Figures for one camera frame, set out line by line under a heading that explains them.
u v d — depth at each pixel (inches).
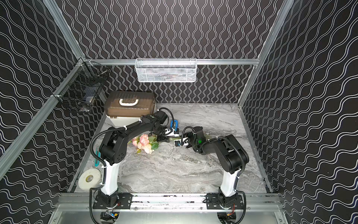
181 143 32.0
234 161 19.5
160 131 32.2
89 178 32.4
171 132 32.1
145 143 34.5
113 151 21.3
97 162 34.6
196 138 30.6
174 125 42.8
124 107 35.6
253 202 30.3
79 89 36.2
